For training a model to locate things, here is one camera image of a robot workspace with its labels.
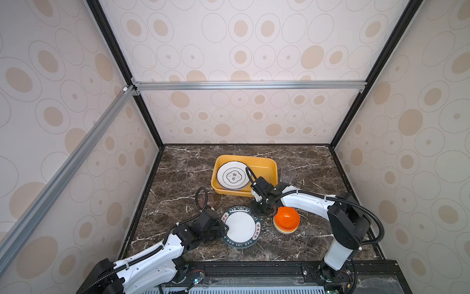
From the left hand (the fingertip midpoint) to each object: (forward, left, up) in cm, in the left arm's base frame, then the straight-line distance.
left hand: (231, 229), depth 80 cm
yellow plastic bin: (+39, -17, -6) cm, 43 cm away
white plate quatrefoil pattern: (+31, +1, -4) cm, 31 cm away
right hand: (+8, -10, -2) cm, 13 cm away
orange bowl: (+4, -25, +2) cm, 25 cm away
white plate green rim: (+2, -6, -3) cm, 7 cm away
